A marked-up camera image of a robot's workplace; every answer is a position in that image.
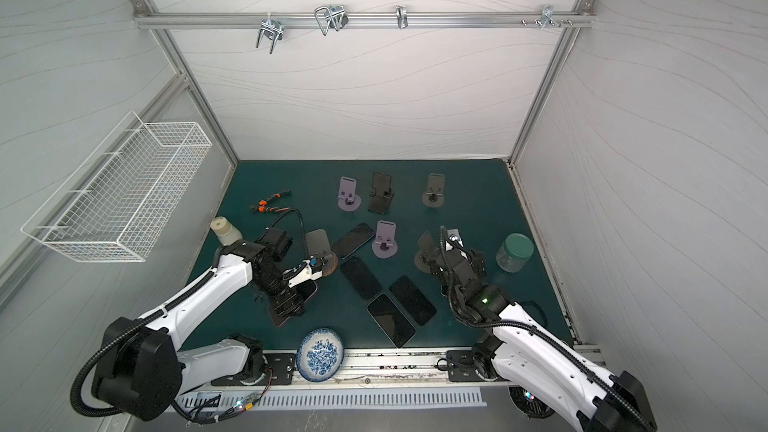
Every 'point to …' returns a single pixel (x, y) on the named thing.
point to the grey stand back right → (434, 197)
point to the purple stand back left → (347, 198)
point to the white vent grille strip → (298, 398)
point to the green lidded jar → (514, 252)
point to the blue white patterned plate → (320, 355)
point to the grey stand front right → (428, 252)
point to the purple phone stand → (385, 246)
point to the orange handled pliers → (263, 207)
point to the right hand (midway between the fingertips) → (461, 246)
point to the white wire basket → (121, 202)
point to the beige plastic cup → (225, 231)
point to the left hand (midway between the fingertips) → (299, 294)
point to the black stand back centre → (379, 201)
